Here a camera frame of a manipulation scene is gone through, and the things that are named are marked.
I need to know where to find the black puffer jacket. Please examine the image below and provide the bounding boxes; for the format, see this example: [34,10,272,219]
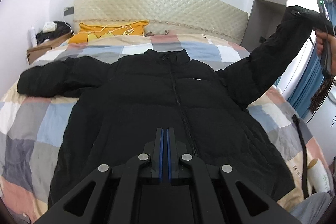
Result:
[17,7,312,206]

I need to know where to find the black clothes on nightstand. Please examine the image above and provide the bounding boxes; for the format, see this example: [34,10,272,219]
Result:
[36,21,72,44]

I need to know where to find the person's right hand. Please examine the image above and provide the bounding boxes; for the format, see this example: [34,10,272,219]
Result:
[315,30,336,76]

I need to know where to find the blue curtain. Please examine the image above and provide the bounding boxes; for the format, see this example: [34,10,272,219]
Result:
[274,39,323,118]

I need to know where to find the yellow pillow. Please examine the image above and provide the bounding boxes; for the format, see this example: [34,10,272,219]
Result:
[69,20,149,44]

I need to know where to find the patchwork checkered bed quilt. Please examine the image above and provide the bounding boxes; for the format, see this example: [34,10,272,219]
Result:
[1,34,328,223]

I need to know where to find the cream quilted headboard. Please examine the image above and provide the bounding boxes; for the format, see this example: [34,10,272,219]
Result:
[73,0,248,44]

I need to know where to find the white cylindrical bottle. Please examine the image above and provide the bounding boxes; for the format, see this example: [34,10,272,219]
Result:
[307,159,331,193]

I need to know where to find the person's legs in jeans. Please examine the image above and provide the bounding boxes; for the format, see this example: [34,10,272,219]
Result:
[289,192,331,224]

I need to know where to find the wooden bedside table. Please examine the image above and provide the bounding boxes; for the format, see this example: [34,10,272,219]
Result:
[26,32,72,65]

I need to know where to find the white tissue box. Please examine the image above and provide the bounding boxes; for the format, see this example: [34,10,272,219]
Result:
[42,22,57,34]

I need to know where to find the white spray bottle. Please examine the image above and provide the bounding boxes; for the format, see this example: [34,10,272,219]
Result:
[29,26,38,47]

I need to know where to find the black strap on bed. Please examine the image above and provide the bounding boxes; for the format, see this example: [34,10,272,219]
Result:
[291,113,310,200]

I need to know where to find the wall socket with charger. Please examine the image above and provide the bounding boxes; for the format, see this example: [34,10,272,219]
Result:
[63,6,74,16]

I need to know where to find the white charging cable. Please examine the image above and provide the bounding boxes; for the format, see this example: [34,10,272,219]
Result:
[62,7,134,37]

